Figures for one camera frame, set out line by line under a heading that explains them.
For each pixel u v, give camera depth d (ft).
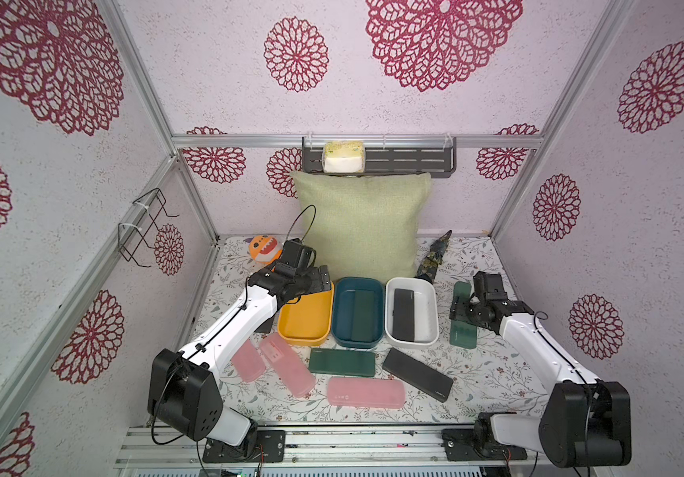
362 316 3.12
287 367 2.83
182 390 1.36
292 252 2.08
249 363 2.87
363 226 2.93
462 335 2.68
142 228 2.54
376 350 2.95
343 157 2.94
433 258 3.69
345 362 2.87
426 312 3.24
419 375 2.77
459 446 2.39
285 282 1.88
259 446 2.39
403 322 3.11
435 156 3.09
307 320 3.17
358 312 3.22
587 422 1.32
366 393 2.72
